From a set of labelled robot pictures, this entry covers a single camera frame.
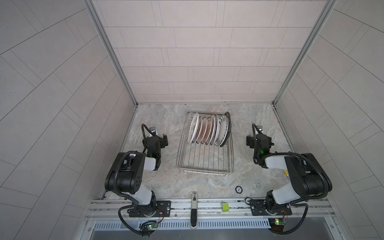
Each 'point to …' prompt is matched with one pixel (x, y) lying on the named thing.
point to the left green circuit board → (152, 226)
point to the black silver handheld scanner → (194, 214)
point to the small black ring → (238, 189)
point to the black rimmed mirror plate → (229, 115)
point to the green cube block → (225, 207)
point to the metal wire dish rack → (204, 159)
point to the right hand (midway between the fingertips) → (256, 133)
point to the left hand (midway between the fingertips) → (157, 133)
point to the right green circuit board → (277, 225)
